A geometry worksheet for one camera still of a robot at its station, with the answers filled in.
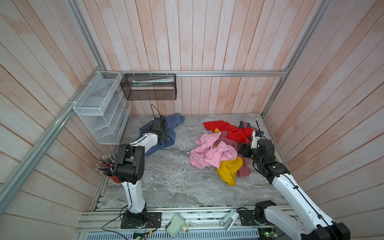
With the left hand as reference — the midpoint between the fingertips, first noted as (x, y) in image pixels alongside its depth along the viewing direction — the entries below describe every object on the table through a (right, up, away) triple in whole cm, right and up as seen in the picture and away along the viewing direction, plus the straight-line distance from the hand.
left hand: (157, 132), depth 100 cm
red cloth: (+58, -1, -2) cm, 58 cm away
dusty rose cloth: (+65, +6, +14) cm, 67 cm away
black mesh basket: (-6, +32, +3) cm, 33 cm away
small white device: (+41, -43, -28) cm, 66 cm away
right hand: (+53, -6, -18) cm, 56 cm away
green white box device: (+16, -43, -31) cm, 55 cm away
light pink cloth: (+33, -12, -14) cm, 38 cm away
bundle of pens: (-21, -16, -26) cm, 37 cm away
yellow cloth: (+45, -20, -17) cm, 52 cm away
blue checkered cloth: (+8, +8, +11) cm, 16 cm away
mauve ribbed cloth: (+55, -22, -12) cm, 61 cm away
